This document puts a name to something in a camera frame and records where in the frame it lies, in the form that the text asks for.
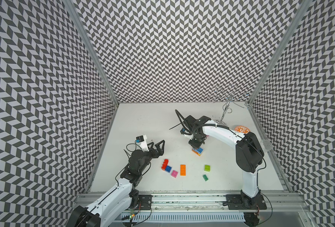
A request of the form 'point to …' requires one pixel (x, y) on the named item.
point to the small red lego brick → (196, 149)
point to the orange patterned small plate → (242, 129)
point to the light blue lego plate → (198, 151)
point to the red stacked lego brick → (166, 161)
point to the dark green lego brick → (205, 178)
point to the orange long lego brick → (182, 170)
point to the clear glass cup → (266, 145)
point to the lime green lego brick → (207, 168)
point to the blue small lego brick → (168, 169)
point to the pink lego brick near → (174, 173)
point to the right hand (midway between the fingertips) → (197, 145)
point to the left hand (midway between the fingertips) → (159, 142)
